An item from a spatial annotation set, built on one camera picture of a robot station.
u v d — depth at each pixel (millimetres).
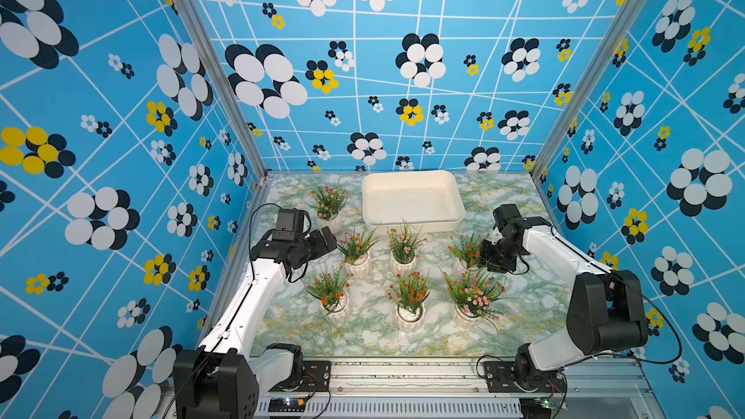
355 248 829
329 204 946
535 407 705
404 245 828
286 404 722
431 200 1134
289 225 619
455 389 725
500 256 741
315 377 727
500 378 723
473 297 720
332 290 754
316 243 734
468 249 824
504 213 736
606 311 439
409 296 726
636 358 766
